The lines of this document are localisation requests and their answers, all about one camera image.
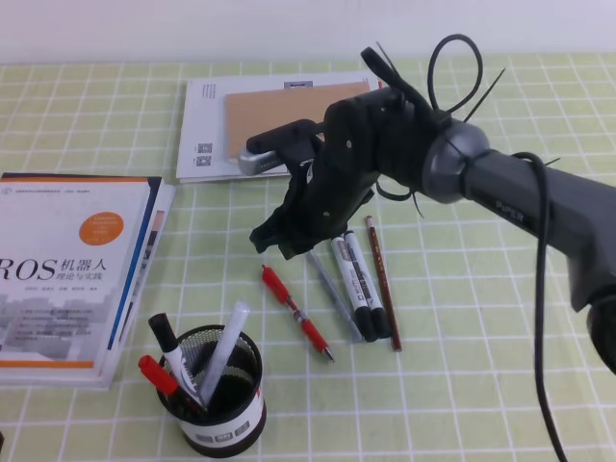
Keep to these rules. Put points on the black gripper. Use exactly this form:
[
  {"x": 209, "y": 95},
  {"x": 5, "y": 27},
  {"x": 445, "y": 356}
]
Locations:
[{"x": 373, "y": 134}]

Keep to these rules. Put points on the red gel pen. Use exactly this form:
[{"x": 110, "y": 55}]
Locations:
[{"x": 284, "y": 297}]

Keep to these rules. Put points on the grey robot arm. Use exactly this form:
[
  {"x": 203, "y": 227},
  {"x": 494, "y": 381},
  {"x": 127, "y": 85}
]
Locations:
[{"x": 572, "y": 214}]

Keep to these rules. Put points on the grey gel pen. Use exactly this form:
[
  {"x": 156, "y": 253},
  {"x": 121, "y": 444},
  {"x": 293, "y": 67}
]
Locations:
[{"x": 334, "y": 295}]

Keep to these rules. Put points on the white capped pen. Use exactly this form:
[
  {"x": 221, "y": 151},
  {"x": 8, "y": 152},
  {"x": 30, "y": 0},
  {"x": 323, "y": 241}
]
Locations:
[{"x": 222, "y": 352}]

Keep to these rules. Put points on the black mesh pen holder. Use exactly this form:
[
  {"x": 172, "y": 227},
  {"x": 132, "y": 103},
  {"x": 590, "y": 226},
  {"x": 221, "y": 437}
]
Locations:
[{"x": 237, "y": 412}]

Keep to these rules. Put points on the left black white marker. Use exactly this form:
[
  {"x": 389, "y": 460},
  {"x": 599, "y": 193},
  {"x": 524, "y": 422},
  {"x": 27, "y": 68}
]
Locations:
[{"x": 353, "y": 289}]

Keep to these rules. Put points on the black white marker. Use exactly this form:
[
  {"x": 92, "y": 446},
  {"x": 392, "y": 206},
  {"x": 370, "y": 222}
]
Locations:
[
  {"x": 353, "y": 289},
  {"x": 371, "y": 317}
]

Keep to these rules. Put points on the brown kraft notebook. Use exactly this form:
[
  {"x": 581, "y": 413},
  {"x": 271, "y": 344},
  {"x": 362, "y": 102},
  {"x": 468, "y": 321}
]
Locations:
[{"x": 251, "y": 113}]

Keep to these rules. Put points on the right black white marker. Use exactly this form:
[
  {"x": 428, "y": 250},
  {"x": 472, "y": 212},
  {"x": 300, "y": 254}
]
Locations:
[{"x": 371, "y": 317}]

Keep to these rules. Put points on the brown pencil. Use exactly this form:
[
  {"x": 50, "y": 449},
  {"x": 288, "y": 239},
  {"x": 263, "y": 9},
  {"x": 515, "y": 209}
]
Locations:
[{"x": 383, "y": 284}]

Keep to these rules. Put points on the black cap whiteboard marker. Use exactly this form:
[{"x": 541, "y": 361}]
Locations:
[{"x": 173, "y": 353}]

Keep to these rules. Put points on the red cap marker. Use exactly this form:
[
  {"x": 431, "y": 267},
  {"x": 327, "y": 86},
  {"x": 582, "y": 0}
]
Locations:
[{"x": 165, "y": 383}]

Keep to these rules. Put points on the white ROS textbook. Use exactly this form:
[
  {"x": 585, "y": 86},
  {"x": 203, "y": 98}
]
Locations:
[{"x": 62, "y": 269}]

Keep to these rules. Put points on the white book under textbook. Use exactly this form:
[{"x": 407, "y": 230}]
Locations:
[{"x": 139, "y": 289}]

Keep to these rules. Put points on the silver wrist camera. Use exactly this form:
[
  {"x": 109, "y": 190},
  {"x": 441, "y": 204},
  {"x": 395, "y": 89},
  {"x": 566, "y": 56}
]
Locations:
[{"x": 268, "y": 163}]

